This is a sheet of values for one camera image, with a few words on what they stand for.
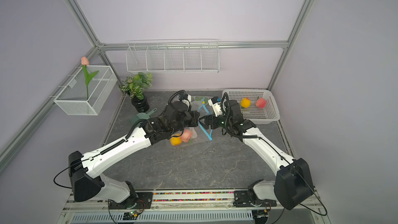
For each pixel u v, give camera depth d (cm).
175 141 85
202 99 80
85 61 79
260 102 106
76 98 75
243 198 74
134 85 87
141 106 104
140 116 105
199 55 104
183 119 54
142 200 73
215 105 71
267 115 104
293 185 41
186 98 65
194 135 87
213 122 68
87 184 40
